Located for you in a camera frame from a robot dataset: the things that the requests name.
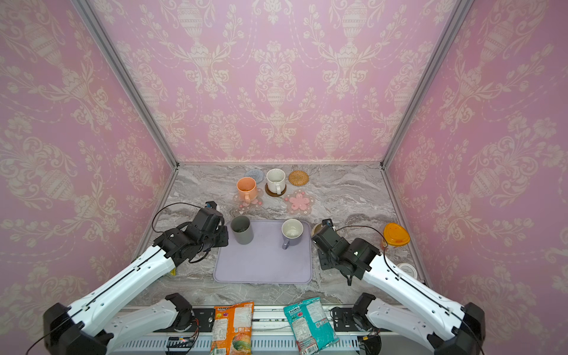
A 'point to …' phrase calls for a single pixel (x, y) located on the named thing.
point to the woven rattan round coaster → (298, 177)
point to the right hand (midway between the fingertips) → (328, 252)
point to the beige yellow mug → (316, 229)
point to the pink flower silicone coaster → (299, 203)
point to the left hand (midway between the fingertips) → (227, 234)
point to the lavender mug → (292, 230)
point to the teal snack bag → (310, 326)
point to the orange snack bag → (232, 329)
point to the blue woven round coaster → (257, 174)
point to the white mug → (276, 179)
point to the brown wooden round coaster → (274, 194)
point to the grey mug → (242, 228)
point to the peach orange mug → (247, 188)
